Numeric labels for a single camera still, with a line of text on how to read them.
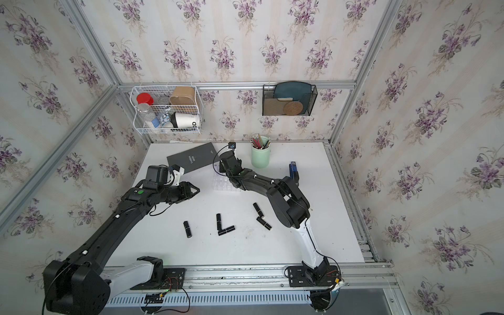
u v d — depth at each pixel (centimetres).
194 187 77
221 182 100
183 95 88
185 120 94
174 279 72
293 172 101
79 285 37
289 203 55
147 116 90
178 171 74
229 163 75
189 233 84
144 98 93
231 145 84
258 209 91
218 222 88
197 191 78
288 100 93
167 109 94
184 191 70
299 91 95
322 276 64
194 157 108
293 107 98
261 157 103
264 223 87
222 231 84
